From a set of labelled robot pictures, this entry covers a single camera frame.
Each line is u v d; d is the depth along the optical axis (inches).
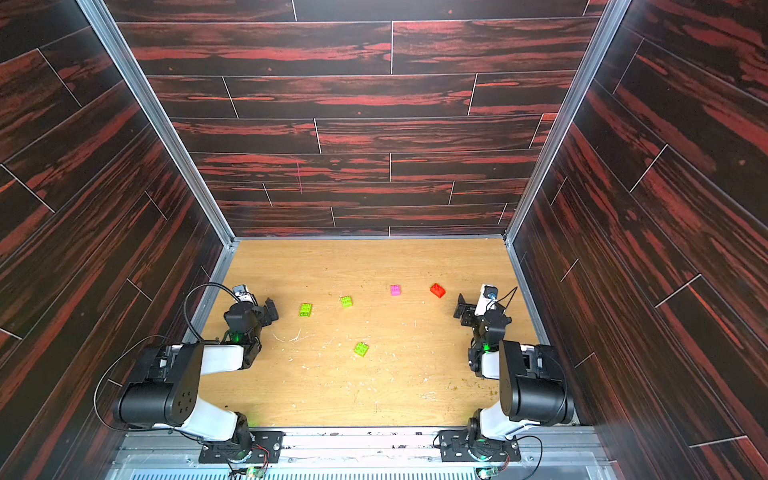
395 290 40.8
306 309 38.7
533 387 17.7
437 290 41.0
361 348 35.3
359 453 29.0
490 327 27.1
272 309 34.7
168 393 17.6
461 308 33.1
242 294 31.6
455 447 28.9
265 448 28.8
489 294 30.3
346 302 39.4
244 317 28.2
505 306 33.1
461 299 34.3
